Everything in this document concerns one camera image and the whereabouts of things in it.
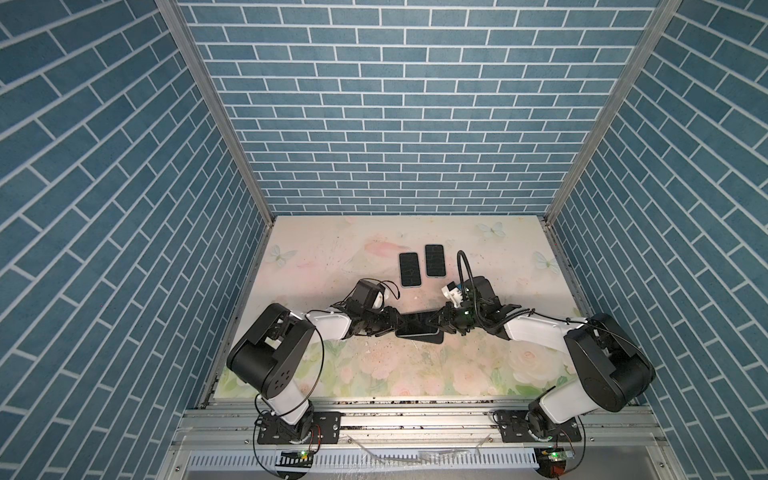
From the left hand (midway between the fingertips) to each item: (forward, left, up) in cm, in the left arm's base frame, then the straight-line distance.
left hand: (404, 325), depth 89 cm
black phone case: (-4, -5, +1) cm, 7 cm away
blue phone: (+26, -13, -2) cm, 29 cm away
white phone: (0, -4, +1) cm, 4 cm away
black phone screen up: (+23, -3, -1) cm, 23 cm away
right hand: (-1, -6, +5) cm, 7 cm away
